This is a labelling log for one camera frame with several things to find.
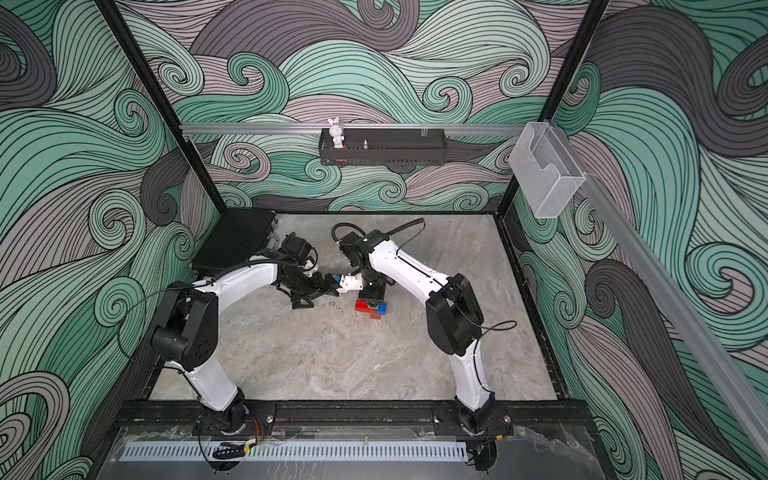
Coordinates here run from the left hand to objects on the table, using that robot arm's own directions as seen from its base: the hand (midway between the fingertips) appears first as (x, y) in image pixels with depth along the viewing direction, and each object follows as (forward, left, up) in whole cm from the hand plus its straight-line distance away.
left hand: (328, 295), depth 88 cm
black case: (+26, +38, -4) cm, 46 cm away
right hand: (-1, -14, +2) cm, 14 cm away
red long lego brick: (-3, -10, -2) cm, 11 cm away
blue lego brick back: (-3, -16, -2) cm, 17 cm away
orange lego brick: (-4, -14, -7) cm, 16 cm away
